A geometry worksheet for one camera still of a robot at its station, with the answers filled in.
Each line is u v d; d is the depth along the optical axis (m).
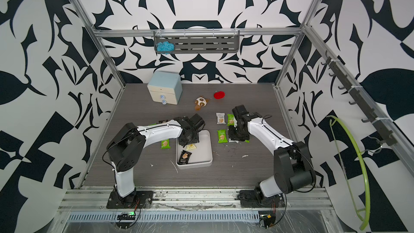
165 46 0.92
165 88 1.00
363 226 0.51
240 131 0.73
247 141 0.78
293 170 0.43
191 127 0.69
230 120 1.00
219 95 1.14
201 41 0.95
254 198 0.73
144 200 0.74
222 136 0.94
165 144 0.89
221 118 1.02
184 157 0.84
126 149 0.49
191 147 0.89
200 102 1.06
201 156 0.87
